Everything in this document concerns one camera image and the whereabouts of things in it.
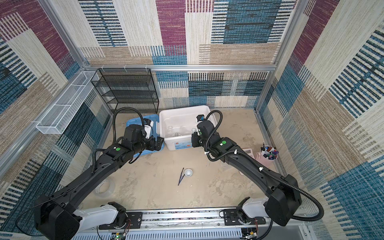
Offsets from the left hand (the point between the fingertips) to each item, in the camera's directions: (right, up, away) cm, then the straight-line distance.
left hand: (156, 135), depth 79 cm
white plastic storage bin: (+7, +6, +26) cm, 28 cm away
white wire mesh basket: (-45, +6, -10) cm, 47 cm away
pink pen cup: (+60, -12, +4) cm, 61 cm away
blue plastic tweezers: (+12, -24, +8) cm, 28 cm away
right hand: (+20, -1, -1) cm, 20 cm away
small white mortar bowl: (+17, -22, +8) cm, 29 cm away
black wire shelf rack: (-27, +32, +29) cm, 51 cm away
